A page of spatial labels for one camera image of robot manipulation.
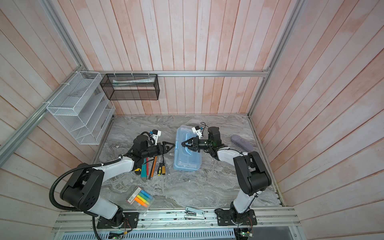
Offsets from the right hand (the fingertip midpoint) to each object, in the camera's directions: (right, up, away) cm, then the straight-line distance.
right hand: (182, 145), depth 82 cm
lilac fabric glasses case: (+42, -1, +16) cm, 45 cm away
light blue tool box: (+1, -8, +3) cm, 9 cm away
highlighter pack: (-23, -28, -3) cm, 37 cm away
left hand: (-6, -2, +3) cm, 7 cm away
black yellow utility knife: (-27, -16, +6) cm, 32 cm away
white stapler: (+6, -34, -8) cm, 35 cm away
